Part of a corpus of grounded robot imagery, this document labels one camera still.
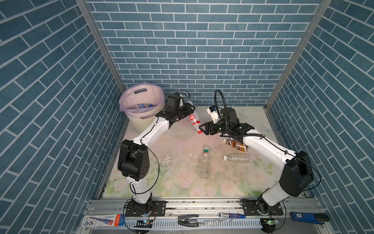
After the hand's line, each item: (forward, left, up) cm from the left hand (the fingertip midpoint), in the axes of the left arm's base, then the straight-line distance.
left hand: (194, 107), depth 87 cm
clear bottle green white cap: (-25, -7, -25) cm, 36 cm away
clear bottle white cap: (-22, -27, -23) cm, 42 cm away
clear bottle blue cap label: (+11, +34, -8) cm, 36 cm away
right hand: (-11, -4, -2) cm, 12 cm away
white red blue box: (-53, +45, -24) cm, 73 cm away
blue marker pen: (-52, -17, -22) cm, 59 cm away
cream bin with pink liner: (+12, +37, -7) cm, 40 cm away
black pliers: (-54, +3, -23) cm, 58 cm away
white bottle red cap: (-8, -1, -2) cm, 8 cm away
